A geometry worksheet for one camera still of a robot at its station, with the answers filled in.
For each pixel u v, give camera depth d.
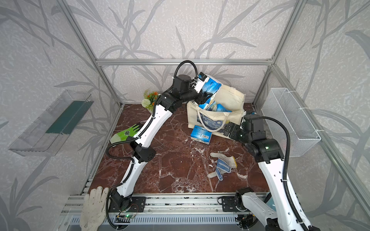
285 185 0.38
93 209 0.73
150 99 1.05
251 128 0.49
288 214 0.36
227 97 0.94
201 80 0.64
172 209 0.73
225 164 0.86
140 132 0.56
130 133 1.02
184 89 0.61
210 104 0.93
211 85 0.70
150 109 1.02
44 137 0.63
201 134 0.94
